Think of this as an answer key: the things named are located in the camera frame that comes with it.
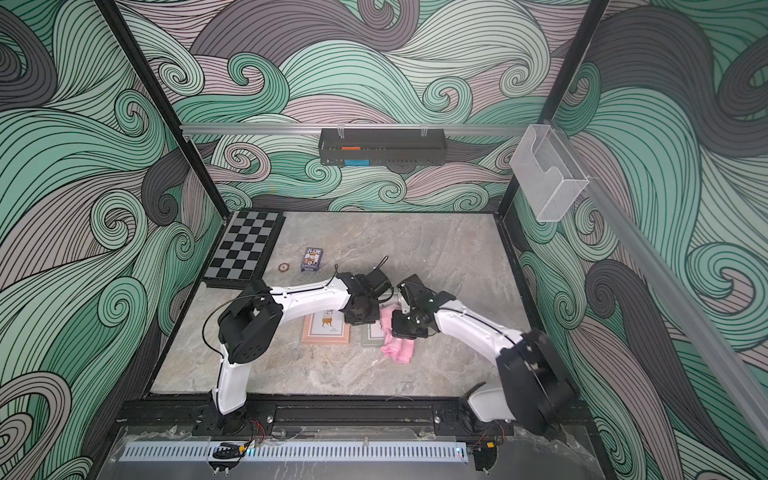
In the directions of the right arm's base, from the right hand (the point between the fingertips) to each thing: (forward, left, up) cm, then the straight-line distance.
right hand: (397, 332), depth 85 cm
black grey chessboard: (+30, +53, +1) cm, 61 cm away
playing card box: (+27, +29, -1) cm, 40 cm away
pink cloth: (-6, -1, +2) cm, 6 cm away
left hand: (+6, +7, -2) cm, 9 cm away
